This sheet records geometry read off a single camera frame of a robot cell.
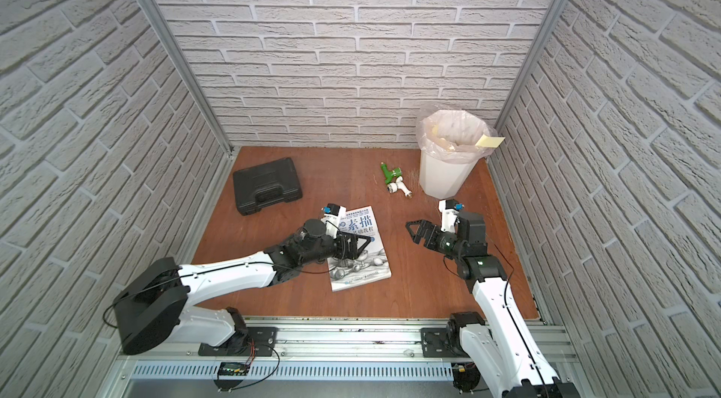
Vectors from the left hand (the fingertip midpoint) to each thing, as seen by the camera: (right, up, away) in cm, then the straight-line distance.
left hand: (356, 227), depth 81 cm
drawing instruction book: (+4, -12, +4) cm, 14 cm away
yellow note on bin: (+40, +26, +4) cm, 48 cm away
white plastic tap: (+15, +13, +25) cm, 32 cm away
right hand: (+19, 0, -2) cm, 19 cm away
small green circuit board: (-32, -35, -10) cm, 48 cm away
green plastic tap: (+12, +15, +29) cm, 34 cm away
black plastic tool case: (-35, +12, +19) cm, 42 cm away
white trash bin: (+29, +14, +14) cm, 35 cm away
